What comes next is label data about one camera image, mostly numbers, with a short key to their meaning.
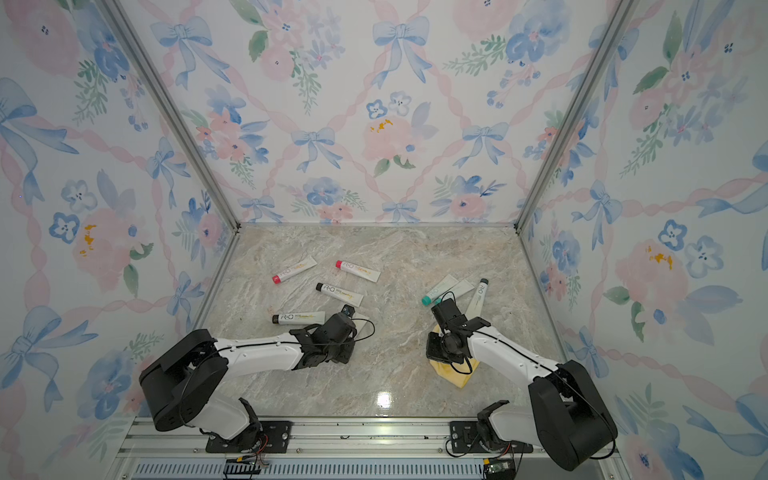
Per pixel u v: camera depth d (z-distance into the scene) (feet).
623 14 2.25
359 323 2.38
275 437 2.42
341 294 3.23
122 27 2.31
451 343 2.08
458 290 3.32
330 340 2.26
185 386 1.41
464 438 2.40
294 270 3.46
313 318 3.10
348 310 2.65
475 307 3.15
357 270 3.49
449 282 3.39
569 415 1.36
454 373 2.40
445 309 2.31
